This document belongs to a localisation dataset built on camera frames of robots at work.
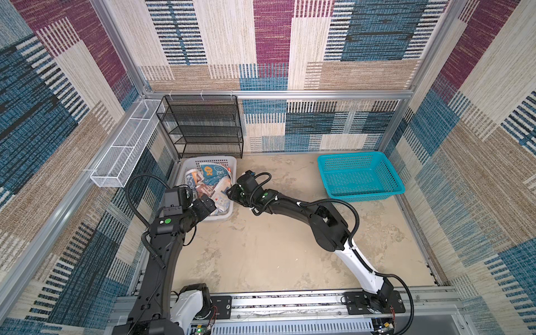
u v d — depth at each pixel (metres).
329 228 0.60
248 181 0.76
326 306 0.75
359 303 0.73
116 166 0.92
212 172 1.08
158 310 0.39
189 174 0.95
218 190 0.96
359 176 1.27
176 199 0.58
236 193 0.85
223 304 0.74
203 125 1.09
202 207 0.70
